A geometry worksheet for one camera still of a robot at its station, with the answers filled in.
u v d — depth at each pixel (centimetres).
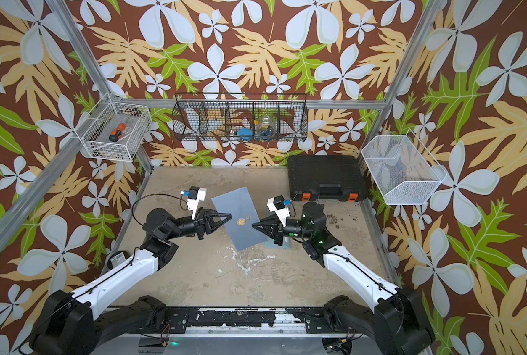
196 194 61
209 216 63
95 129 81
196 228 60
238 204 64
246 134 94
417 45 75
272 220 67
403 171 84
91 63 80
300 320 75
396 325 40
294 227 64
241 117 98
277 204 61
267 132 96
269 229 67
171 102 92
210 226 64
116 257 86
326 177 108
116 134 80
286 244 65
